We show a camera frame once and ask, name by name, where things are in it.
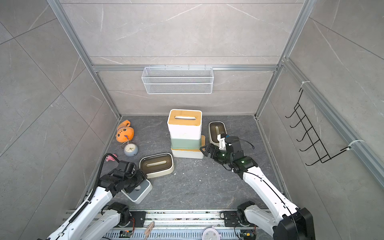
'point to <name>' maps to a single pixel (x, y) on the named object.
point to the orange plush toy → (124, 132)
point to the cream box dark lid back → (215, 128)
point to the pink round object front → (211, 233)
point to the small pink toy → (110, 158)
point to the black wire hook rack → (308, 126)
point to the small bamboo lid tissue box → (185, 133)
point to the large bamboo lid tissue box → (189, 153)
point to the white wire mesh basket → (178, 80)
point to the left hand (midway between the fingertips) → (145, 176)
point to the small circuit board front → (125, 233)
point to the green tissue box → (186, 143)
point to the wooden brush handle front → (149, 229)
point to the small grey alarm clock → (131, 149)
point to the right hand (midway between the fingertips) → (206, 151)
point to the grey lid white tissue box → (139, 191)
